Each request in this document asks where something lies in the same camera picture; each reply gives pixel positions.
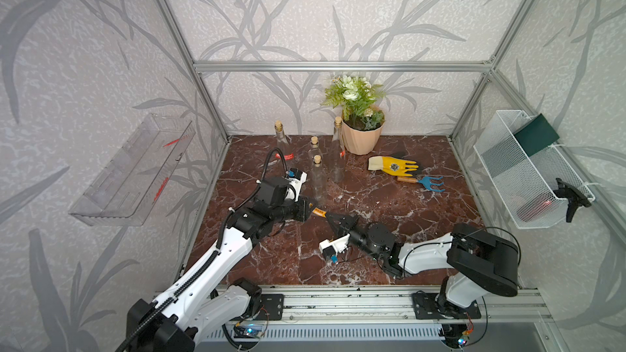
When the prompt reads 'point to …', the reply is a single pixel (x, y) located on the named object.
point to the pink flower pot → (359, 142)
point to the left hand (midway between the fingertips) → (314, 203)
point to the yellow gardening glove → (391, 165)
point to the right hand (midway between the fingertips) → (331, 206)
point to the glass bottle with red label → (284, 144)
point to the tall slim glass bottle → (337, 154)
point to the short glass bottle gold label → (315, 149)
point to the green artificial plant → (357, 97)
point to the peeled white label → (319, 212)
